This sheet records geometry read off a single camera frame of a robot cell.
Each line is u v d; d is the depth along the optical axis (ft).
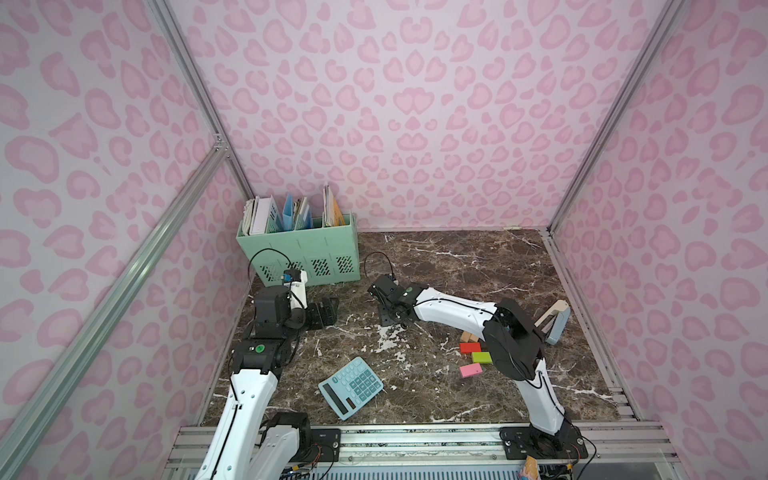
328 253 3.03
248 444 1.37
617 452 2.38
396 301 2.26
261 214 3.02
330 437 2.46
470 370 2.75
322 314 2.21
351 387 2.63
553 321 3.02
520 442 2.38
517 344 1.70
